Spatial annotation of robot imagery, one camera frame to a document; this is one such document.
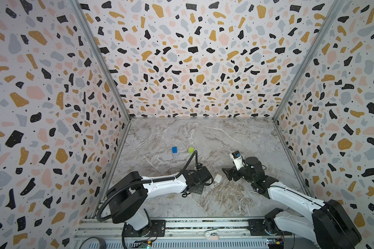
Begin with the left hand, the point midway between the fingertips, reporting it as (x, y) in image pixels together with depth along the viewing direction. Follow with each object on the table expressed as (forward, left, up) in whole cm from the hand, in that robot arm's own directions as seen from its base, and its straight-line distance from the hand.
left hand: (199, 185), depth 84 cm
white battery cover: (+5, -11, -4) cm, 13 cm away
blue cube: (+25, +16, -4) cm, 30 cm away
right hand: (+10, -15, +6) cm, 19 cm away
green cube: (+25, +5, -4) cm, 26 cm away
